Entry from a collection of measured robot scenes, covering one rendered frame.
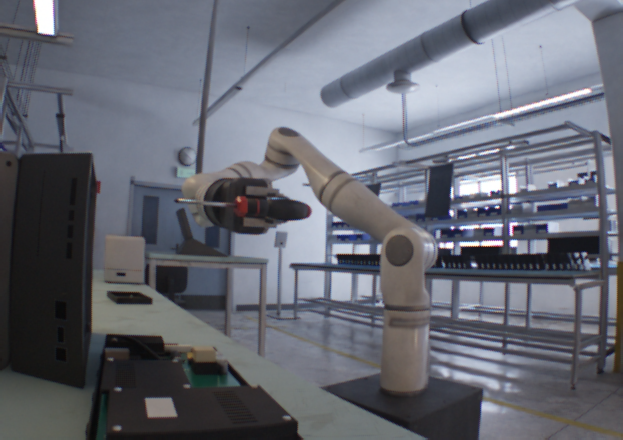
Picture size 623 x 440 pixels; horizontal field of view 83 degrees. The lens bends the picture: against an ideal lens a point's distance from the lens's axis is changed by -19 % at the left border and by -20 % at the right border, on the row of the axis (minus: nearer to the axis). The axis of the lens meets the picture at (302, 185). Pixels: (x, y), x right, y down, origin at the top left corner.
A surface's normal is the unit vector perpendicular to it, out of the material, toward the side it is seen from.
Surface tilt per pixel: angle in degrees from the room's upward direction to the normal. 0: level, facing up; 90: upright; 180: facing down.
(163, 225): 90
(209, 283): 90
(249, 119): 90
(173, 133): 90
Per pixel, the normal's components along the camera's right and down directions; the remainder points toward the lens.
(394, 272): -0.67, -0.09
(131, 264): 0.46, -0.12
